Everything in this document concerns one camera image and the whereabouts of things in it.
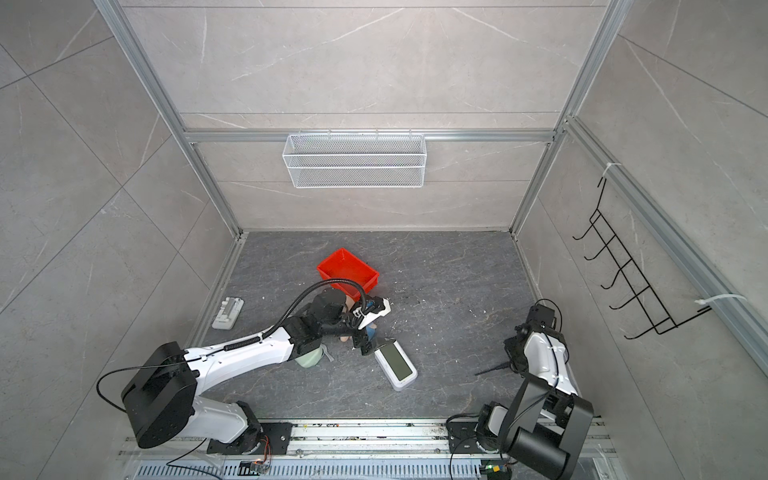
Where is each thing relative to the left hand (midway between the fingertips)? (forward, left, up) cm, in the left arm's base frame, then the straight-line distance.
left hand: (389, 314), depth 77 cm
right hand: (-6, -37, -14) cm, 40 cm away
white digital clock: (-9, -1, -13) cm, 16 cm away
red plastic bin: (+28, +15, -14) cm, 35 cm away
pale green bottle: (-6, +22, -13) cm, 26 cm away
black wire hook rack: (-1, -55, +15) cm, 58 cm away
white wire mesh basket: (+53, +24, +12) cm, 60 cm away
